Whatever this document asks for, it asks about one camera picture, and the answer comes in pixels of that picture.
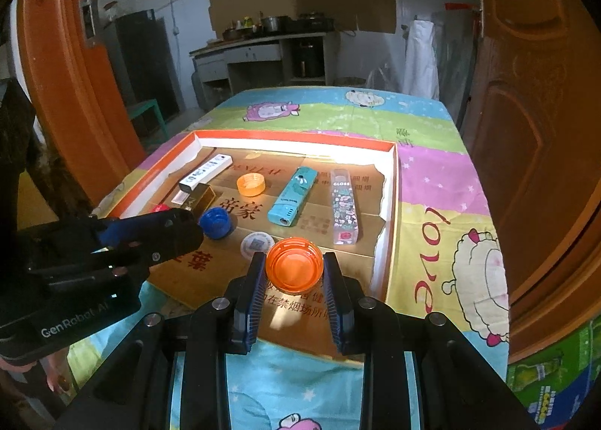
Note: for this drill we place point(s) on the kitchen counter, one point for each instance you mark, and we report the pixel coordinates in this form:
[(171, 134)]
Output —
[(253, 59)]

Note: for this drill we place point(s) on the blue bottle cap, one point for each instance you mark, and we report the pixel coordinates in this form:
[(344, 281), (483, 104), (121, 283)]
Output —
[(217, 222)]

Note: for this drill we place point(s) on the green printed carton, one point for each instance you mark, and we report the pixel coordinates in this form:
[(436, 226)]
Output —
[(554, 378)]

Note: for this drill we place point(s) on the teal lighter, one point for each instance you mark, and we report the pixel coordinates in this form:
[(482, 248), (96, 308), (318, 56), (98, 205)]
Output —
[(292, 197)]

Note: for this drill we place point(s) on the grey gas cylinder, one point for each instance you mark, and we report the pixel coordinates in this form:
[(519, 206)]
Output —
[(199, 91)]

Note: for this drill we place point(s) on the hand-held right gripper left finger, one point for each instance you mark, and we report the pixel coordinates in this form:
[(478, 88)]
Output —
[(251, 303)]

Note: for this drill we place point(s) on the metal door strike plate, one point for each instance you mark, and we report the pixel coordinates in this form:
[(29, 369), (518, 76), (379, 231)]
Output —
[(89, 19)]

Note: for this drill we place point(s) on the white plastic roll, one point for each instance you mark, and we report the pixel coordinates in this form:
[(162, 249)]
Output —
[(420, 59)]

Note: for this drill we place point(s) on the clear plastic roll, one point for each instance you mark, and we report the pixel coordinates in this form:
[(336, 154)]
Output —
[(453, 49)]

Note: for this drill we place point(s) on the green stool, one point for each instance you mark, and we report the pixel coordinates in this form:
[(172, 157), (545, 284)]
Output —
[(150, 113)]

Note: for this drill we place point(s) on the small orange bottle cap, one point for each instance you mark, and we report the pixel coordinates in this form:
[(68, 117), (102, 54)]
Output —
[(251, 184)]

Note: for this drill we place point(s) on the person's left hand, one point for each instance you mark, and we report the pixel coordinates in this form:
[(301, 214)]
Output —
[(60, 376)]

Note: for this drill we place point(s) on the large orange bottle cap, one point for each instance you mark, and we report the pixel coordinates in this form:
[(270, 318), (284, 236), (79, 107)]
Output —
[(295, 265)]

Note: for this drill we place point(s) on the metal pot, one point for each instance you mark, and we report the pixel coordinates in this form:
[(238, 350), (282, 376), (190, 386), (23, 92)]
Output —
[(270, 24)]

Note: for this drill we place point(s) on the orange wooden door frame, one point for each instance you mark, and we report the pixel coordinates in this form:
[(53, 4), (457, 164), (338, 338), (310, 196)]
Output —
[(61, 82)]

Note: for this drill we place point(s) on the red bottle cap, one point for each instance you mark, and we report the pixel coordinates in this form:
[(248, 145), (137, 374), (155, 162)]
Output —
[(161, 208)]

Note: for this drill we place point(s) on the gold rectangular box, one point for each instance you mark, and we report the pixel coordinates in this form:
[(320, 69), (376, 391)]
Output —
[(201, 199)]

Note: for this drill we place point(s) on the white bottle cap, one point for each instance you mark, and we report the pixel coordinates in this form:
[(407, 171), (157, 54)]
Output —
[(256, 243)]

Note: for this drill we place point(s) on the brown cardboard sheet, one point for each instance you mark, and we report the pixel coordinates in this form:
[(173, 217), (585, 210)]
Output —
[(314, 223)]

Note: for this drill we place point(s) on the white rectangular stick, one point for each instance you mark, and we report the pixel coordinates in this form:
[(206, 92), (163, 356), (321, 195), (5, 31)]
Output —
[(206, 174)]

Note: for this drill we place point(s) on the dark pot under counter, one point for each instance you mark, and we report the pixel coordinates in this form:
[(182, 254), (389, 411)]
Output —
[(307, 59)]

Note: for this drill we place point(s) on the dark tall cabinet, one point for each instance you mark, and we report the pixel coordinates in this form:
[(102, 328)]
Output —
[(141, 63)]

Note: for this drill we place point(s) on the clear printed lighter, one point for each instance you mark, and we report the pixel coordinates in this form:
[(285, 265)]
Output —
[(345, 207)]

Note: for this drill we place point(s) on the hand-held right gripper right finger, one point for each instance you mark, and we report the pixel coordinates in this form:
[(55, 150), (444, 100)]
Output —
[(338, 303)]

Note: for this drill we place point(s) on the brown wooden door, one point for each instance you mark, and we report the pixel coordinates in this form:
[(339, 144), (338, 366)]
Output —
[(530, 106)]

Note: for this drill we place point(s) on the shallow white orange box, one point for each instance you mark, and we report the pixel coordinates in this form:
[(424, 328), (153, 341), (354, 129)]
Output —
[(300, 147)]

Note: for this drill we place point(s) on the printed sheep blanket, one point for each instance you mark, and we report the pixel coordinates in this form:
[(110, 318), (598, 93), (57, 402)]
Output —
[(422, 167)]

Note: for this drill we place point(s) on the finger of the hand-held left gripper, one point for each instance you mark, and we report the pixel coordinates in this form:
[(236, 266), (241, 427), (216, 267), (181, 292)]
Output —
[(124, 228), (176, 232)]

